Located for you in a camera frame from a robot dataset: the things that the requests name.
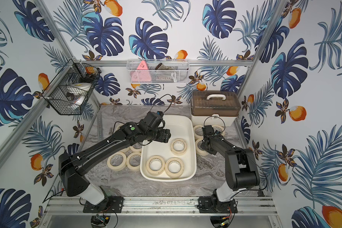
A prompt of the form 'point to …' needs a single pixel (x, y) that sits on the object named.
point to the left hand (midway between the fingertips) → (166, 131)
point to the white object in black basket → (78, 91)
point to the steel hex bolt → (110, 132)
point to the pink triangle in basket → (142, 74)
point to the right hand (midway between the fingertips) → (209, 147)
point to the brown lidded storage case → (214, 108)
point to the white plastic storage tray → (180, 127)
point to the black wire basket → (55, 94)
